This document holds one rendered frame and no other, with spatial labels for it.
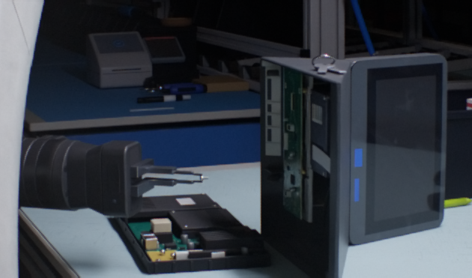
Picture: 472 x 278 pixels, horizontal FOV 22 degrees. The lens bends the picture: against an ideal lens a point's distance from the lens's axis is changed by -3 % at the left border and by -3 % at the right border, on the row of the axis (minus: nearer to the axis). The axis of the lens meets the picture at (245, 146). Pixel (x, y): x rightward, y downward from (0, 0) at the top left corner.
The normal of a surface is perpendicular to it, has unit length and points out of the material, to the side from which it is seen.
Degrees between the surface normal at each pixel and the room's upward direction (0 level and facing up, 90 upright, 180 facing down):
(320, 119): 90
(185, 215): 0
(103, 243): 0
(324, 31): 90
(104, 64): 40
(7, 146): 75
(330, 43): 90
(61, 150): 34
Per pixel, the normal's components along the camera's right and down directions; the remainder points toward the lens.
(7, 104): 0.86, -0.22
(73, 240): 0.00, -0.98
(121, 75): 0.36, 0.16
